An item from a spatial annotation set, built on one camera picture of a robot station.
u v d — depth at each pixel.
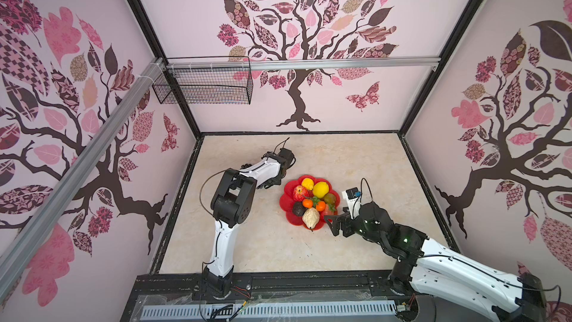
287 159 0.87
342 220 0.66
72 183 0.51
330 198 0.88
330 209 0.85
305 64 0.92
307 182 0.94
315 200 0.87
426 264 0.50
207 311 0.70
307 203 0.85
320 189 0.92
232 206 0.55
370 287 0.74
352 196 0.66
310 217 0.83
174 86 0.97
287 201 0.93
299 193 0.90
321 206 0.85
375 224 0.54
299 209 0.85
